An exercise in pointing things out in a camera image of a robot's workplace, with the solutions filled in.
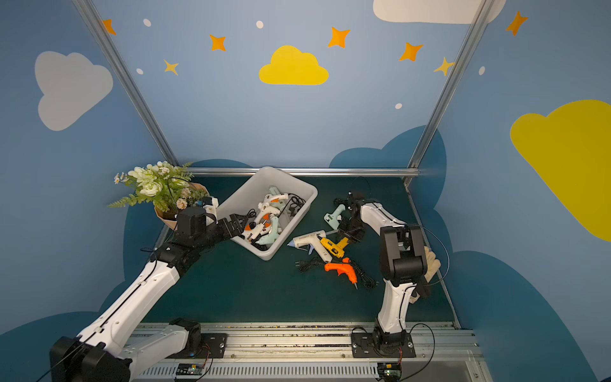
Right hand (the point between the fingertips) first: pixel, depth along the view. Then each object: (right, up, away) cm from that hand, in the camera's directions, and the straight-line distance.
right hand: (344, 234), depth 98 cm
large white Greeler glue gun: (-13, -2, -2) cm, 14 cm away
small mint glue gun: (-31, -1, -3) cm, 31 cm away
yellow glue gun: (-4, -6, -3) cm, 7 cm away
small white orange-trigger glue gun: (-34, +9, +6) cm, 36 cm away
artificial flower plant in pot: (-65, +19, -20) cm, 71 cm away
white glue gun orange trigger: (-32, +15, +9) cm, 36 cm away
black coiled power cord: (-17, -11, -7) cm, 21 cm away
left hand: (-39, +8, -19) cm, 44 cm away
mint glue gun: (-4, +7, +6) cm, 10 cm away
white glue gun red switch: (-36, +2, -3) cm, 37 cm away
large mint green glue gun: (-32, +19, +15) cm, 40 cm away
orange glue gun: (-2, -12, -8) cm, 14 cm away
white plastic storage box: (-41, +17, +7) cm, 45 cm away
